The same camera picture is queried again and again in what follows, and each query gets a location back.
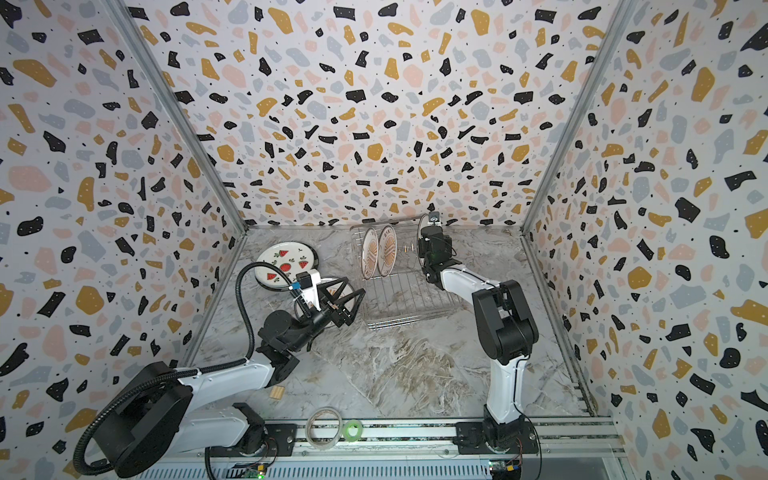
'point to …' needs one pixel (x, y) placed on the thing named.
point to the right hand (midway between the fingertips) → (432, 228)
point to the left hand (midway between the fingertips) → (355, 284)
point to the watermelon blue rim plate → (292, 257)
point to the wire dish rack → (394, 288)
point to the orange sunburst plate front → (369, 253)
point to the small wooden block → (277, 392)
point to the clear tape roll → (308, 428)
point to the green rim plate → (424, 222)
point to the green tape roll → (345, 430)
